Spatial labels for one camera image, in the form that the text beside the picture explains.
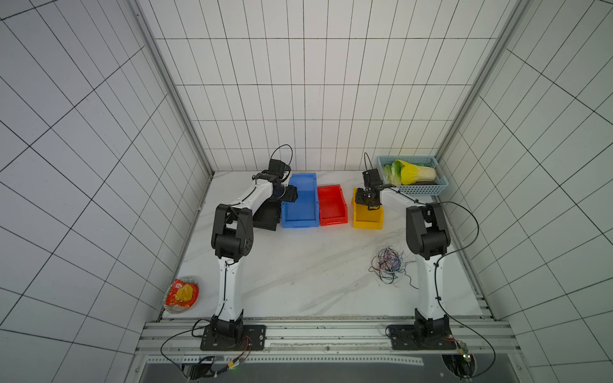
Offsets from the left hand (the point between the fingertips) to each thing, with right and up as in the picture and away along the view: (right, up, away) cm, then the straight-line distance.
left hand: (288, 198), depth 102 cm
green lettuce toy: (+49, +12, +8) cm, 51 cm away
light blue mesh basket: (+67, +5, +4) cm, 67 cm away
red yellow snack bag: (-34, -32, -23) cm, 52 cm away
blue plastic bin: (+7, -6, +2) cm, 10 cm away
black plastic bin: (-10, -8, +5) cm, 14 cm away
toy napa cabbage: (+57, +11, +8) cm, 59 cm away
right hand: (+29, +1, +6) cm, 30 cm away
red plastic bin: (+21, -5, +9) cm, 23 cm away
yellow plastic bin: (+32, -8, -6) cm, 33 cm away
